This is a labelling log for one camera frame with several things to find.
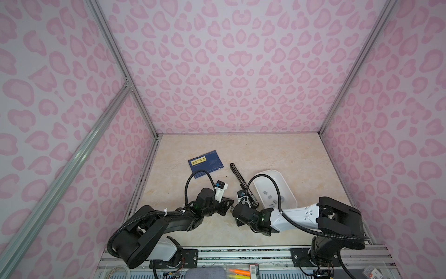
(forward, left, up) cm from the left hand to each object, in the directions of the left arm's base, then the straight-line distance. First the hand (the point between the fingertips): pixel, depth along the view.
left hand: (233, 199), depth 85 cm
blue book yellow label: (+25, +13, -5) cm, 29 cm away
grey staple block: (+5, -17, -5) cm, 19 cm away
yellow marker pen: (-30, -1, -5) cm, 31 cm away
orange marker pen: (-29, -2, -5) cm, 29 cm away
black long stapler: (+1, -10, -4) cm, 11 cm away
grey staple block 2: (+1, -21, -6) cm, 22 cm away
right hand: (-5, -2, -4) cm, 7 cm away
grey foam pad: (-29, +8, -2) cm, 30 cm away
